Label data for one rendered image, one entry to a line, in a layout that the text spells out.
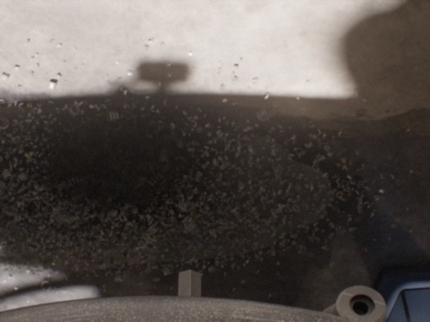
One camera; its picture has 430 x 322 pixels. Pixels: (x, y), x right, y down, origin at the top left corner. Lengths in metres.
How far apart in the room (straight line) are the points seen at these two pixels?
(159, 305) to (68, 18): 0.27
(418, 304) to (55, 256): 0.44
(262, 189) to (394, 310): 0.29
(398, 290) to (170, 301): 0.52
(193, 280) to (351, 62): 0.24
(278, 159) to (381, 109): 0.11
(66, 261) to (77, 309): 0.38
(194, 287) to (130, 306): 0.18
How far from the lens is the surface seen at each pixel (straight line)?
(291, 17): 0.75
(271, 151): 0.85
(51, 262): 0.97
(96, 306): 0.59
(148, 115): 0.80
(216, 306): 0.59
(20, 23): 0.74
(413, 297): 1.06
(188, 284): 0.76
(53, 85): 0.77
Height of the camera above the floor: 0.59
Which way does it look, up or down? 44 degrees down
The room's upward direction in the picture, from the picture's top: 173 degrees clockwise
